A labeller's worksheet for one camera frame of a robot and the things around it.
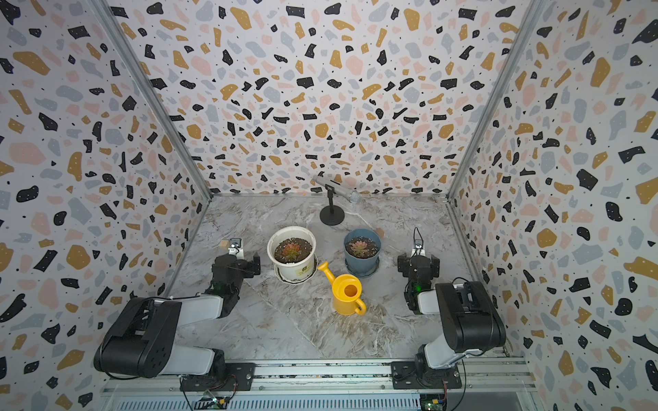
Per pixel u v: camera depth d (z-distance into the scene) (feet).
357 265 2.96
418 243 3.60
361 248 3.03
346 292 2.63
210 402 2.37
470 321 1.50
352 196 3.02
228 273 2.31
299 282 3.03
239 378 2.40
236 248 2.58
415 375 2.40
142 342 1.42
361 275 3.10
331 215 3.74
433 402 2.35
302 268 2.88
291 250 2.95
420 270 2.35
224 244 3.30
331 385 2.40
